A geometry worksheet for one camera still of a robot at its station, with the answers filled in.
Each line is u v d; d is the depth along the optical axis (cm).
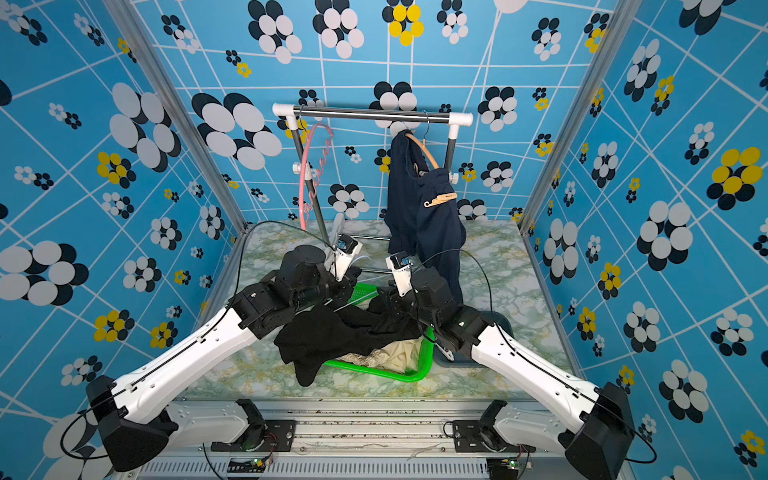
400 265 61
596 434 37
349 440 75
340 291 61
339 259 57
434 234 78
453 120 65
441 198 65
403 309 64
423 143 71
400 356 83
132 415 38
